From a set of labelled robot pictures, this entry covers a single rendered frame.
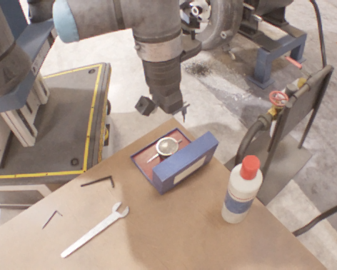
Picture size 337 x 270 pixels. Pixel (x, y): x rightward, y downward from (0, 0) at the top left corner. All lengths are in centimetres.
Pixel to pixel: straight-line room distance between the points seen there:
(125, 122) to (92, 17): 111
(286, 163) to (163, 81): 94
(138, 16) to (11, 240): 67
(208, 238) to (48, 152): 72
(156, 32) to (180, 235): 44
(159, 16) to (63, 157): 74
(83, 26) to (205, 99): 120
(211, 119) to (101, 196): 89
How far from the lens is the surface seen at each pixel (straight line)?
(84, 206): 72
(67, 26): 44
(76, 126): 111
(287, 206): 124
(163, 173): 57
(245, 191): 48
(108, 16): 42
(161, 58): 47
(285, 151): 138
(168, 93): 54
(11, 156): 120
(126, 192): 70
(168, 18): 44
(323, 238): 126
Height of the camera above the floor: 108
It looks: 51 degrees down
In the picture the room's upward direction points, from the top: 8 degrees counter-clockwise
